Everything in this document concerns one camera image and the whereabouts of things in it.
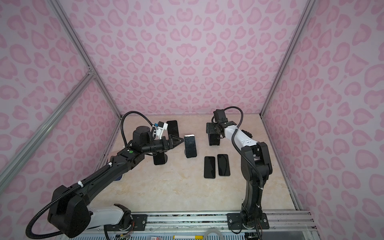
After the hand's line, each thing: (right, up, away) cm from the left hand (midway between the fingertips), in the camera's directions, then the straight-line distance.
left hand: (181, 140), depth 73 cm
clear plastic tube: (+15, -43, -2) cm, 46 cm away
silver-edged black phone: (+3, -4, +22) cm, 23 cm away
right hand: (+19, +7, +23) cm, 31 cm away
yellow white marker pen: (+4, -44, -4) cm, 45 cm away
